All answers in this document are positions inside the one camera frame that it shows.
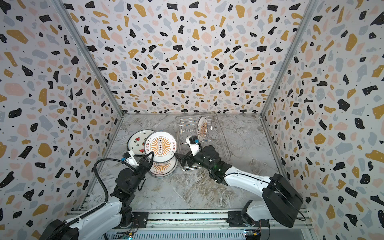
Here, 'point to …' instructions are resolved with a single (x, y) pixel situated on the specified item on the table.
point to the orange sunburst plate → (162, 169)
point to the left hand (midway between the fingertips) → (154, 151)
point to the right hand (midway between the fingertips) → (179, 147)
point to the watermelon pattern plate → (136, 140)
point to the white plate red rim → (162, 144)
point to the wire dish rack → (186, 126)
